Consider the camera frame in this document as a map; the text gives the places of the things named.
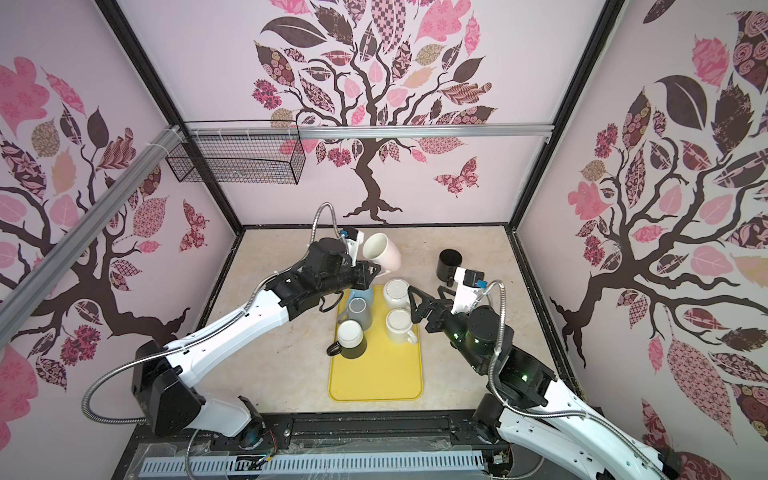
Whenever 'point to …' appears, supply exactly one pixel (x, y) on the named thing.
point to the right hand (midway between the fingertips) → (423, 287)
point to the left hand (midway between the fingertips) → (377, 272)
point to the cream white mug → (398, 327)
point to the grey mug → (360, 309)
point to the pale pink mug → (377, 248)
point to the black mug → (448, 261)
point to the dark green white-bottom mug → (351, 342)
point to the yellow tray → (387, 371)
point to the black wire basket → (238, 160)
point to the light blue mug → (368, 295)
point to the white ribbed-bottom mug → (396, 294)
